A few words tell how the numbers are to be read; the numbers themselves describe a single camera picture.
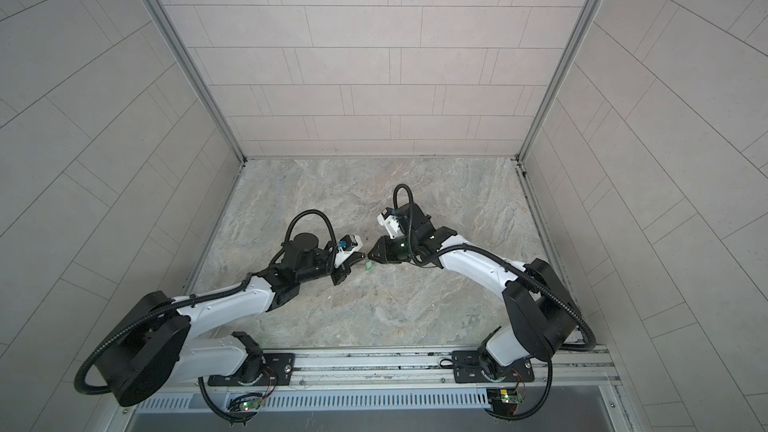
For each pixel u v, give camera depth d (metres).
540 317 0.42
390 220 0.76
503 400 0.68
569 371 0.71
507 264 0.47
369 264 0.81
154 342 0.40
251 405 0.64
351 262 0.71
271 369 0.70
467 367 0.71
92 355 0.41
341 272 0.70
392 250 0.71
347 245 0.68
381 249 0.73
